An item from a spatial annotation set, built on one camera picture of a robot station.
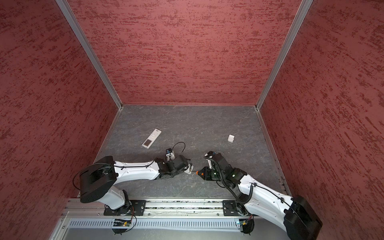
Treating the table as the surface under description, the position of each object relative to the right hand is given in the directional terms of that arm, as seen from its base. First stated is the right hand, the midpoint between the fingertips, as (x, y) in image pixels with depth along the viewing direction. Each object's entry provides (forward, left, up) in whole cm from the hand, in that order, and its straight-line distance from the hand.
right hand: (199, 177), depth 79 cm
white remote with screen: (+28, +32, -4) cm, 43 cm away
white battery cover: (+28, -24, -6) cm, 37 cm away
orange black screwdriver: (+1, -2, +3) cm, 4 cm away
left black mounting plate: (-13, +34, -3) cm, 37 cm away
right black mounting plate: (-14, -15, -5) cm, 21 cm away
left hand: (+6, +11, -5) cm, 14 cm away
